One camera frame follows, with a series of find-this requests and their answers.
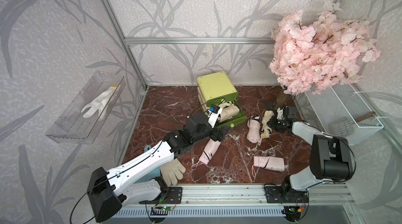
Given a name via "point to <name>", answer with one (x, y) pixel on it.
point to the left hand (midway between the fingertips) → (224, 124)
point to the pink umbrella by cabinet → (254, 129)
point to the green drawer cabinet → (215, 89)
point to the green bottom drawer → (238, 119)
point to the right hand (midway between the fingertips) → (268, 121)
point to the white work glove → (172, 171)
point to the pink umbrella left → (208, 153)
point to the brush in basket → (365, 116)
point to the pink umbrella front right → (271, 163)
